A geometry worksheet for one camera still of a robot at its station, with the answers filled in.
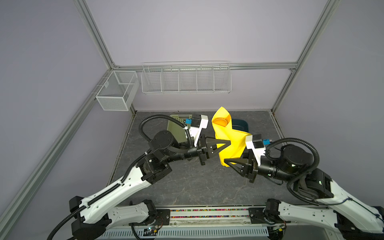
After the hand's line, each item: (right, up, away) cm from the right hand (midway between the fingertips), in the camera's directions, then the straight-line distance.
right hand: (225, 158), depth 49 cm
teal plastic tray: (+22, +12, +62) cm, 66 cm away
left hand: (0, +4, -5) cm, 6 cm away
